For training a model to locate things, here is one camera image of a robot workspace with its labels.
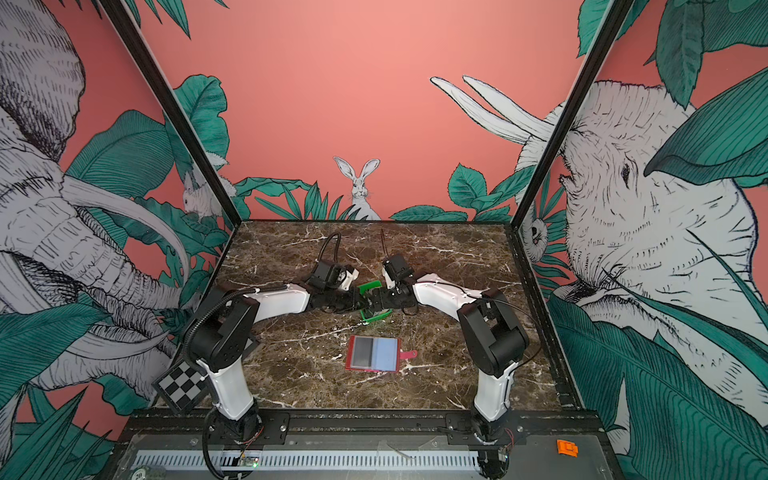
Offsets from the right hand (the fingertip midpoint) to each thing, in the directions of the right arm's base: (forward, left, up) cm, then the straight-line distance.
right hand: (382, 298), depth 92 cm
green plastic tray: (0, +6, +6) cm, 8 cm away
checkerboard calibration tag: (-26, +53, -2) cm, 59 cm away
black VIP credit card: (-15, +6, -5) cm, 17 cm away
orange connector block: (-39, -46, -4) cm, 60 cm away
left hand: (-1, +4, 0) cm, 4 cm away
